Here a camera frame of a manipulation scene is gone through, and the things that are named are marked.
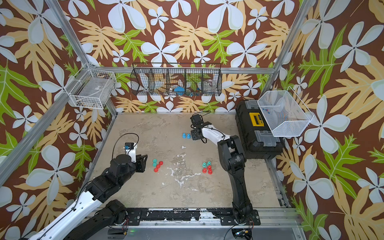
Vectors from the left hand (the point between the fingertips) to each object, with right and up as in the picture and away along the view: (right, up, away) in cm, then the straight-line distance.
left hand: (145, 154), depth 76 cm
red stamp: (+35, -13, +12) cm, 39 cm away
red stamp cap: (+2, -12, +15) cm, 19 cm away
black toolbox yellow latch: (+61, +11, +10) cm, 63 cm away
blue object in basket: (+16, +38, +19) cm, 45 cm away
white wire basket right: (+78, +21, +8) cm, 81 cm away
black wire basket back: (+14, +46, +22) cm, 53 cm away
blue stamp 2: (+22, +8, +28) cm, 37 cm away
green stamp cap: (0, -9, +17) cm, 20 cm away
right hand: (+28, +9, +28) cm, 41 cm away
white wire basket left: (-33, +36, +10) cm, 50 cm away
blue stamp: (+19, +8, +29) cm, 35 cm away
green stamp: (+32, -9, +15) cm, 36 cm away
